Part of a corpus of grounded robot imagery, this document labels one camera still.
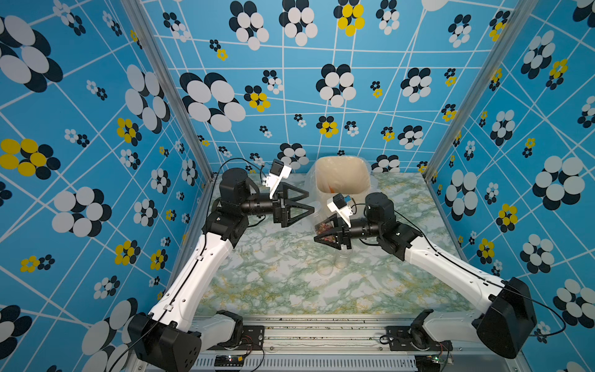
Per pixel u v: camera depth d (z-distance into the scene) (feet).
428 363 2.26
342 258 2.99
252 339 2.40
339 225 2.05
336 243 2.03
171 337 1.20
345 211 2.01
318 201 2.03
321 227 2.18
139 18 2.29
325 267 2.92
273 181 1.78
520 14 2.24
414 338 2.16
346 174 3.08
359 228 2.03
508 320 1.27
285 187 2.06
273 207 1.75
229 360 2.37
